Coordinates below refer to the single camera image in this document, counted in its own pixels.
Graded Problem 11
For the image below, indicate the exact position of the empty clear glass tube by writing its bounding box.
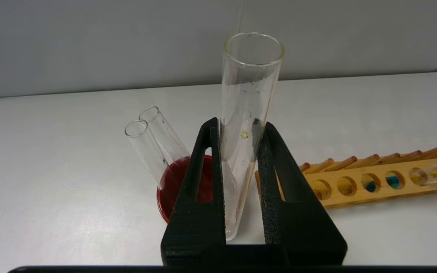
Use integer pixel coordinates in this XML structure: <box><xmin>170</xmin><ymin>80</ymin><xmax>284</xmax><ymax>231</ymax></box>
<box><xmin>139</xmin><ymin>106</ymin><xmax>192</xmax><ymax>167</ymax></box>
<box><xmin>124</xmin><ymin>119</ymin><xmax>171</xmax><ymax>189</ymax></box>

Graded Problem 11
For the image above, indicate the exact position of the test tube with blue pigment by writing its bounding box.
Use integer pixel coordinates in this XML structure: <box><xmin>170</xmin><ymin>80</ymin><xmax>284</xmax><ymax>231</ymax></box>
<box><xmin>365</xmin><ymin>173</ymin><xmax>406</xmax><ymax>192</ymax></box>

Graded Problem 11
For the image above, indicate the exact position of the test tube with yellow pigment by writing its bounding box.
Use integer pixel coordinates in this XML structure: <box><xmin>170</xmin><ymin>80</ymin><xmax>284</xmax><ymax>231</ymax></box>
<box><xmin>411</xmin><ymin>158</ymin><xmax>437</xmax><ymax>186</ymax></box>
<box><xmin>220</xmin><ymin>32</ymin><xmax>285</xmax><ymax>241</ymax></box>

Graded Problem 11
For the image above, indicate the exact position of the dark red plastic cup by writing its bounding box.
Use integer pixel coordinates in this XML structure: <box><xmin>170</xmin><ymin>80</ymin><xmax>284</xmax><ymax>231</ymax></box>
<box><xmin>157</xmin><ymin>154</ymin><xmax>214</xmax><ymax>224</ymax></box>

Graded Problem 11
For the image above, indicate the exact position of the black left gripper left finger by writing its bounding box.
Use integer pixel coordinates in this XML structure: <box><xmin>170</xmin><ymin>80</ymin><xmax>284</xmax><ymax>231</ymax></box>
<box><xmin>161</xmin><ymin>118</ymin><xmax>226</xmax><ymax>266</ymax></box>

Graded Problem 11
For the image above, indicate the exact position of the wooden test tube rack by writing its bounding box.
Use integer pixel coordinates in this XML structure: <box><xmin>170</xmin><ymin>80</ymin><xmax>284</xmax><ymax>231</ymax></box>
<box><xmin>255</xmin><ymin>144</ymin><xmax>437</xmax><ymax>210</ymax></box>

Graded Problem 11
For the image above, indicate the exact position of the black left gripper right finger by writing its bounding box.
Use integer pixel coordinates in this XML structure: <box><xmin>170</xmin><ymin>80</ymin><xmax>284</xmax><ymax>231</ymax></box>
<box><xmin>256</xmin><ymin>121</ymin><xmax>348</xmax><ymax>265</ymax></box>

